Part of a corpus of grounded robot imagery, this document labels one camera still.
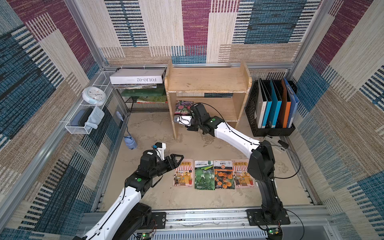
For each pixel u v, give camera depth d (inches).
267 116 35.9
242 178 33.8
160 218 29.3
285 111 35.3
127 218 23.0
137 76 31.1
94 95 29.3
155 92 39.2
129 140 37.0
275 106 33.9
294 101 32.9
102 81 35.4
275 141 38.7
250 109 44.4
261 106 33.9
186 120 29.5
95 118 26.9
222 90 27.9
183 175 34.4
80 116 25.9
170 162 26.6
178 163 27.5
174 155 27.6
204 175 34.5
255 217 28.8
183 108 37.0
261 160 20.1
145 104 46.9
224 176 34.3
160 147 28.6
